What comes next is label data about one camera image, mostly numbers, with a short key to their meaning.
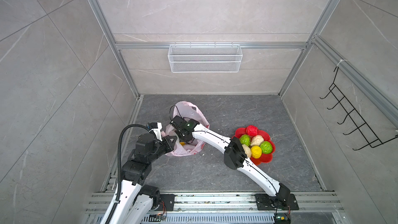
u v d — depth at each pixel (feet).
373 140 1.92
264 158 2.84
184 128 2.35
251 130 2.96
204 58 3.30
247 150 2.77
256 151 2.76
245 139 2.89
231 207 2.39
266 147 2.80
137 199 1.98
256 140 2.95
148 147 1.68
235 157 2.12
